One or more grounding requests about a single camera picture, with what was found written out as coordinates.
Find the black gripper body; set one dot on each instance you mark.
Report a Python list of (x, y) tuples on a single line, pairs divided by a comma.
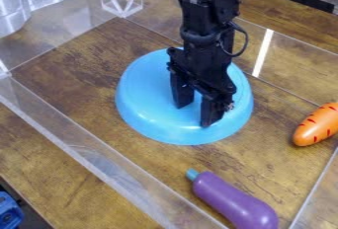
[(200, 63)]

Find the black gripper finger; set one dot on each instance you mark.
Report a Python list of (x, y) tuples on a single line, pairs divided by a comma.
[(180, 90), (211, 111)]

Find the blue upturned plastic tray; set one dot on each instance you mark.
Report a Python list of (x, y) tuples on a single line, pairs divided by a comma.
[(145, 106)]

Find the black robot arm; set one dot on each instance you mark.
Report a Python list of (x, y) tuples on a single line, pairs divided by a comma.
[(208, 15)]

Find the orange toy carrot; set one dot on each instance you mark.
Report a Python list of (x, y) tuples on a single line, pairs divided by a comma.
[(318, 126)]

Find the purple toy eggplant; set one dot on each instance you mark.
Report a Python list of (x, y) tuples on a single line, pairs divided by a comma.
[(246, 211)]

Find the blue object at corner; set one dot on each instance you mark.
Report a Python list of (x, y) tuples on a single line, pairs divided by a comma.
[(10, 212)]

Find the clear acrylic enclosure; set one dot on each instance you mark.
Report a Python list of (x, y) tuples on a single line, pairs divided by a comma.
[(89, 173)]

